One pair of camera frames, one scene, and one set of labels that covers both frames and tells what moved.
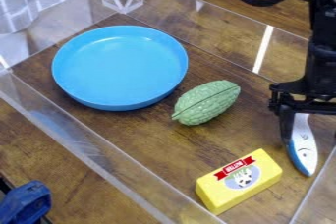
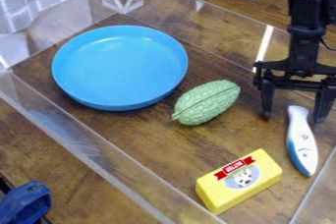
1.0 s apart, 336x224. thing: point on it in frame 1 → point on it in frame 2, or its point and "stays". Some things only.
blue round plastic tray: (116, 68) stays
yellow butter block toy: (229, 185) stays
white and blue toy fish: (301, 145) stays
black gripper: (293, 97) → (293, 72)
